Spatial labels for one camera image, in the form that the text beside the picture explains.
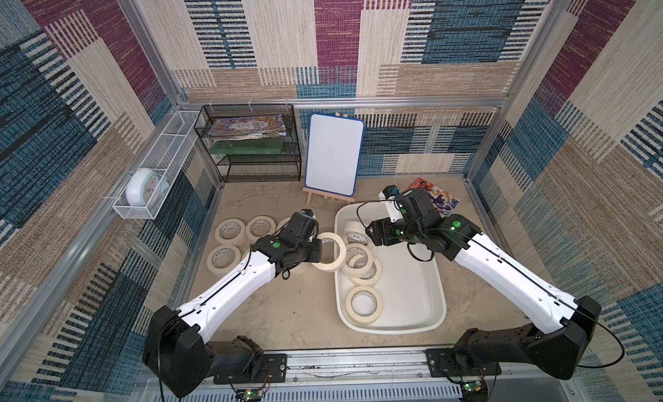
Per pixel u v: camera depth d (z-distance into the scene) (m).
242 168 1.19
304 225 0.61
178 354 0.39
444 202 1.09
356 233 0.89
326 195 1.06
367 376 0.73
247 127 0.85
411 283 0.88
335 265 0.77
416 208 0.54
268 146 0.98
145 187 0.62
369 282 0.87
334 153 0.97
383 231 0.64
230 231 1.03
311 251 0.73
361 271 0.87
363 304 0.83
